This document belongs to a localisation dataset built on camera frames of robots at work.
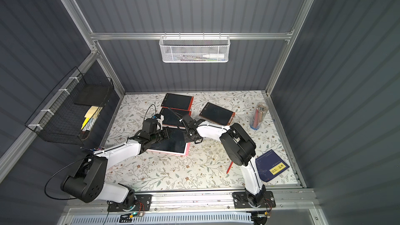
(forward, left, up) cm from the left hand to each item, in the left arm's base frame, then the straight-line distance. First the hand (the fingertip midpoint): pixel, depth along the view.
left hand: (174, 131), depth 89 cm
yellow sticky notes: (-2, +38, +19) cm, 42 cm away
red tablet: (+31, +1, -9) cm, 33 cm away
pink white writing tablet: (-2, 0, -11) cm, 11 cm away
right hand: (0, -8, -7) cm, 11 cm away
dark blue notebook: (-18, -52, -6) cm, 56 cm away
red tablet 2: (+21, -27, -10) cm, 35 cm away
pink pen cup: (-12, +37, +4) cm, 39 cm away
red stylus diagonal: (-18, -31, -8) cm, 37 cm away
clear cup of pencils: (+7, -49, +9) cm, 50 cm away
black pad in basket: (+10, +41, +20) cm, 47 cm away
